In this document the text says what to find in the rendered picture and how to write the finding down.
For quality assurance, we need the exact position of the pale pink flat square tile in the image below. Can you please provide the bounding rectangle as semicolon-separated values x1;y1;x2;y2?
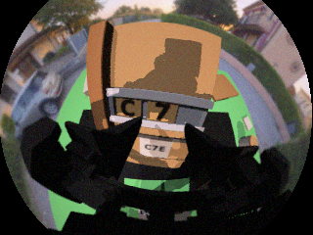
243;117;251;130

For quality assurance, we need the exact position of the tan tile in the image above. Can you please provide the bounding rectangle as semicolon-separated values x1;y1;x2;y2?
114;97;142;118
146;99;179;122

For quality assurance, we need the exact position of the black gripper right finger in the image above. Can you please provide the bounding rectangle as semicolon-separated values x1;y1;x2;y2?
184;122;259;191

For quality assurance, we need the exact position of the grey cylinder with orange top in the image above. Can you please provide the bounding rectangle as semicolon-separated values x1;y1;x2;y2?
238;135;258;148

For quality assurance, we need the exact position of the white paper ticket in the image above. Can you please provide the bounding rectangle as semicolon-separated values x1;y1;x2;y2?
140;138;172;158

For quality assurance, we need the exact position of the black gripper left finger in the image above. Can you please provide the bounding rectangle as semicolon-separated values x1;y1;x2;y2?
66;117;144;181

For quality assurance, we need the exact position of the orange flat rectangular board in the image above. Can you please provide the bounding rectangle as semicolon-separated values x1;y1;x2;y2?
211;74;239;102

